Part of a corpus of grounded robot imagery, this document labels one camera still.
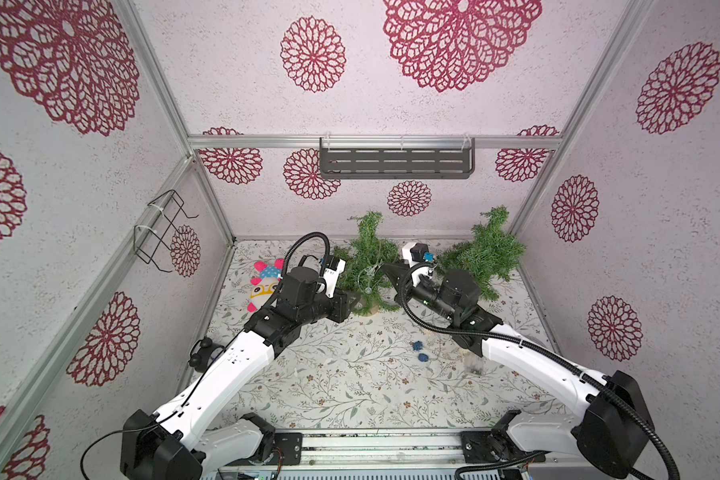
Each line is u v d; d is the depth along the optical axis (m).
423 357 0.88
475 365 0.87
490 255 0.80
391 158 0.95
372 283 0.79
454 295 0.56
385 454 0.73
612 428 0.40
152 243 0.78
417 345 0.92
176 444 0.38
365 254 0.79
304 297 0.58
